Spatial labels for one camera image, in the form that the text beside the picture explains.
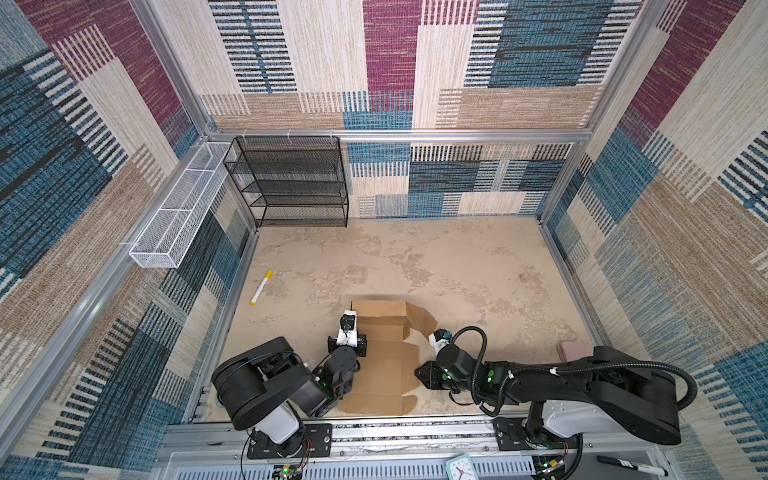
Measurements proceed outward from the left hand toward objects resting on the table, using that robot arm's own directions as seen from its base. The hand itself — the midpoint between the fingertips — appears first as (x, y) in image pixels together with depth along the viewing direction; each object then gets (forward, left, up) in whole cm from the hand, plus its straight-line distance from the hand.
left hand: (355, 320), depth 86 cm
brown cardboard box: (-12, -9, -9) cm, 18 cm away
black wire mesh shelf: (+50, +25, +11) cm, 57 cm away
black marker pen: (-34, -66, -6) cm, 74 cm away
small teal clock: (-34, -25, -6) cm, 43 cm away
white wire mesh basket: (+25, +56, +12) cm, 63 cm away
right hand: (-13, -18, -8) cm, 24 cm away
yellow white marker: (+16, +33, -7) cm, 37 cm away
